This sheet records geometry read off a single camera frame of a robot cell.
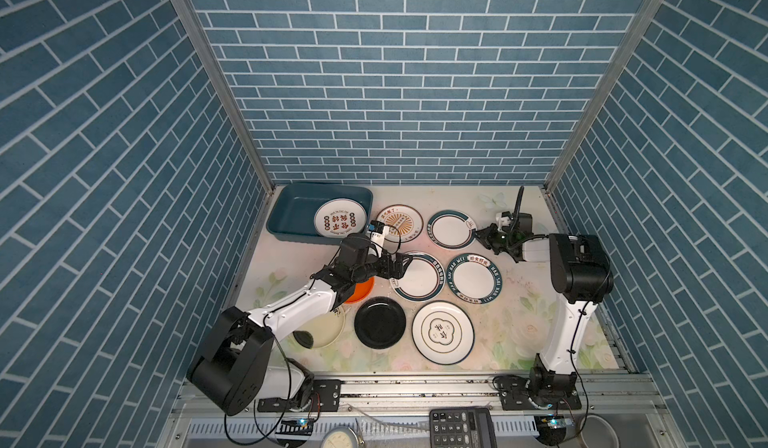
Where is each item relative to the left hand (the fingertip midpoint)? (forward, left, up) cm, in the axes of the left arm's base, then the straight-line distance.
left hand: (401, 256), depth 84 cm
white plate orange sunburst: (+23, -3, -14) cm, 27 cm away
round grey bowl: (-40, -45, -12) cm, 62 cm away
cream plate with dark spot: (-16, +22, -15) cm, 31 cm away
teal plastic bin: (+32, +41, -15) cm, 54 cm away
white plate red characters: (+25, +22, -13) cm, 36 cm away
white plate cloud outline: (-17, -12, -14) cm, 25 cm away
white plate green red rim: (+19, -19, -13) cm, 30 cm away
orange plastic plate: (-4, +12, -15) cm, 20 cm away
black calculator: (-39, -13, -12) cm, 43 cm away
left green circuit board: (-37, +25, -18) cm, 48 cm away
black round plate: (-13, +6, -15) cm, 21 cm away
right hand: (+18, -26, -11) cm, 33 cm away
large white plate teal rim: (0, -7, -15) cm, 16 cm away
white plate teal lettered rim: (0, -24, -14) cm, 27 cm away
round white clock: (-40, +14, -11) cm, 44 cm away
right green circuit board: (-39, -36, -15) cm, 55 cm away
